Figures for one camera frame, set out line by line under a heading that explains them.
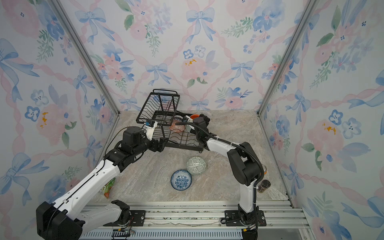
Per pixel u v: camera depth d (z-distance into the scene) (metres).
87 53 0.87
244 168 0.51
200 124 0.72
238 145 0.54
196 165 0.90
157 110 1.17
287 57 0.86
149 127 0.65
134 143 0.58
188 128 1.05
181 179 0.86
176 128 1.08
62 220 0.37
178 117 1.01
